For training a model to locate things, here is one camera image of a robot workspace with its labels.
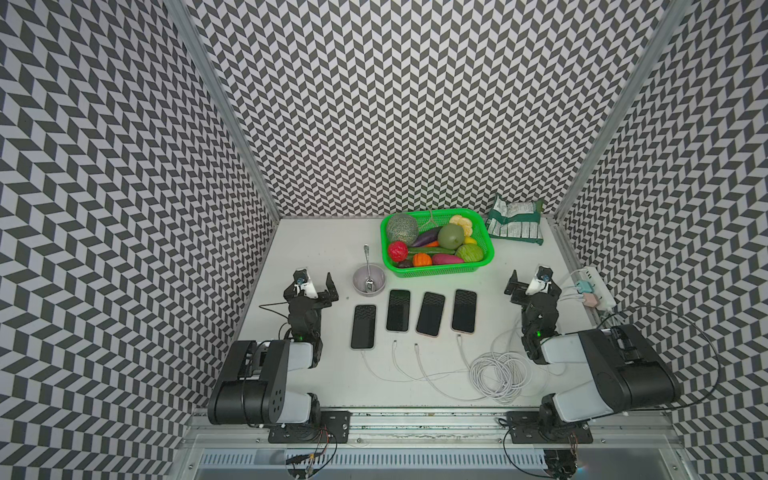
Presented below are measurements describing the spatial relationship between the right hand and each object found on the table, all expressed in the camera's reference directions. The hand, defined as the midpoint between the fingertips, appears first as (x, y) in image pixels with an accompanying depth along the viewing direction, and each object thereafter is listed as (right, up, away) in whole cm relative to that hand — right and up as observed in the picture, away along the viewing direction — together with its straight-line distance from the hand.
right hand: (530, 278), depth 90 cm
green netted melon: (-39, +16, +10) cm, 43 cm away
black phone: (-19, -11, +4) cm, 22 cm away
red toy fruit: (-40, +8, +7) cm, 41 cm away
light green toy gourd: (-16, +7, +7) cm, 19 cm away
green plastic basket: (-25, +20, +16) cm, 36 cm away
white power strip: (+26, -7, +4) cm, 27 cm away
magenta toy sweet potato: (-25, +5, +8) cm, 27 cm away
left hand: (-66, 0, 0) cm, 66 cm away
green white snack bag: (+4, +19, +19) cm, 27 cm away
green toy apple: (-22, +13, +13) cm, 29 cm away
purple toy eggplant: (-30, +13, +16) cm, 36 cm away
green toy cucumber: (-35, +8, +11) cm, 38 cm away
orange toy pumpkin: (-32, +5, +9) cm, 34 cm away
